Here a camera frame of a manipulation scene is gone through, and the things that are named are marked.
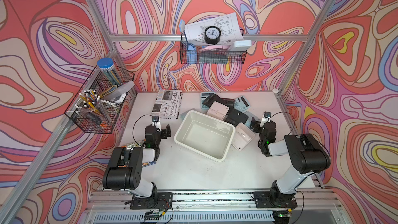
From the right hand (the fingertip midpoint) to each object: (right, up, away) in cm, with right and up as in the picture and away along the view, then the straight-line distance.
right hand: (260, 121), depth 96 cm
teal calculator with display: (-9, +11, +13) cm, 19 cm away
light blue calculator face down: (-50, +4, +5) cm, 50 cm away
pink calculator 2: (-26, +7, +6) cm, 28 cm away
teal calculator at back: (-36, +17, +19) cm, 44 cm away
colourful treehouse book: (-61, -11, -30) cm, 69 cm away
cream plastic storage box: (-35, -8, -1) cm, 36 cm away
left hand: (-62, -2, -3) cm, 62 cm away
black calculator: (-15, +3, +5) cm, 16 cm away
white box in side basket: (-77, +14, -24) cm, 81 cm away
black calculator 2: (-18, +12, +12) cm, 25 cm away
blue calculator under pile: (-3, +3, +10) cm, 11 cm away
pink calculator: (-13, -8, -5) cm, 16 cm away
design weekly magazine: (-61, +11, +12) cm, 64 cm away
